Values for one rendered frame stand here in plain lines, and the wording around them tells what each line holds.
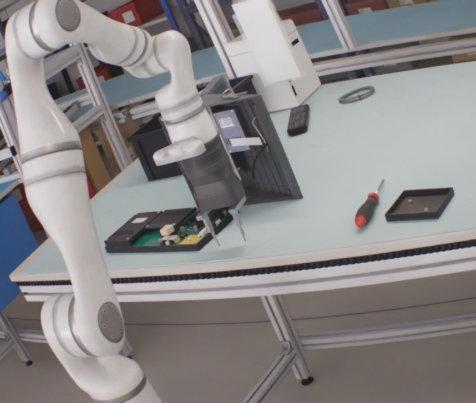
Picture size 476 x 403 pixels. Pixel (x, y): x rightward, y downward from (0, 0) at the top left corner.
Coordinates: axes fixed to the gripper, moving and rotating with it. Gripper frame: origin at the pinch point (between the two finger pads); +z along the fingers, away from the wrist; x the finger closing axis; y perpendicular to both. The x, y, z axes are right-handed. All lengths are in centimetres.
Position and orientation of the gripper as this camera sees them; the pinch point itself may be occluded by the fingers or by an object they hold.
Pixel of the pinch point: (232, 242)
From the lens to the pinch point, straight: 140.3
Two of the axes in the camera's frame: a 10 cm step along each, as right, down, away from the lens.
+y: 3.7, -4.7, 8.0
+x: -8.5, 1.8, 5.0
